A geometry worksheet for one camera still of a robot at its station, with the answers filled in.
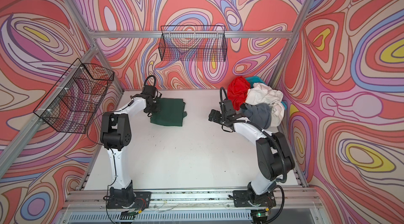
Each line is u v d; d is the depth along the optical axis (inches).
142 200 28.6
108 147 22.7
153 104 32.4
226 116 27.7
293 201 30.2
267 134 19.1
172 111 41.0
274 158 17.9
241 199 28.7
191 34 34.8
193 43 37.8
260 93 38.7
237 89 40.0
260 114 35.8
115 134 22.3
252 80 45.1
